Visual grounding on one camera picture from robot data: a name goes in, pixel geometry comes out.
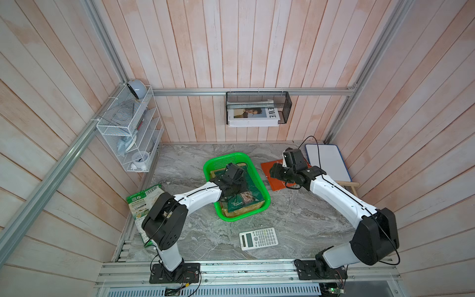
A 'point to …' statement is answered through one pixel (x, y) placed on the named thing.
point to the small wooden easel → (350, 184)
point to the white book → (252, 113)
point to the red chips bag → (274, 184)
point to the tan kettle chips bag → (245, 211)
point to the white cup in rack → (140, 158)
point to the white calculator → (258, 239)
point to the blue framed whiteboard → (329, 159)
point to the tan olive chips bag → (213, 172)
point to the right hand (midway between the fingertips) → (272, 170)
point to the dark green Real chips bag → (251, 196)
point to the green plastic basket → (227, 159)
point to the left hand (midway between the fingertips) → (244, 188)
